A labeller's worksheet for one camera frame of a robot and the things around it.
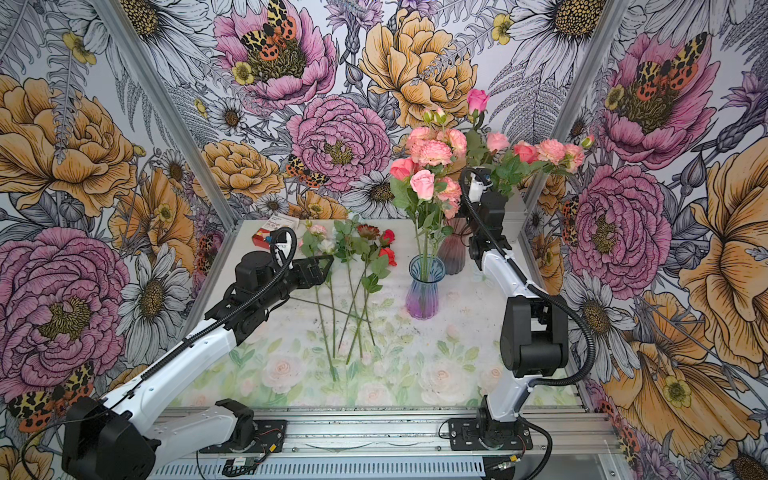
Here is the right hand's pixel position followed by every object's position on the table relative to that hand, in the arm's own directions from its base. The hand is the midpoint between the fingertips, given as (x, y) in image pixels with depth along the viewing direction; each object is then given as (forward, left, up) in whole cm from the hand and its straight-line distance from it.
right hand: (459, 189), depth 87 cm
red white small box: (+9, +68, -26) cm, 73 cm away
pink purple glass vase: (-19, +11, -13) cm, 26 cm away
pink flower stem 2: (+3, +48, -25) cm, 54 cm away
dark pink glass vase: (-3, 0, -22) cm, 22 cm away
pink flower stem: (-15, +2, -4) cm, 15 cm away
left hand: (-21, +38, -7) cm, 44 cm away
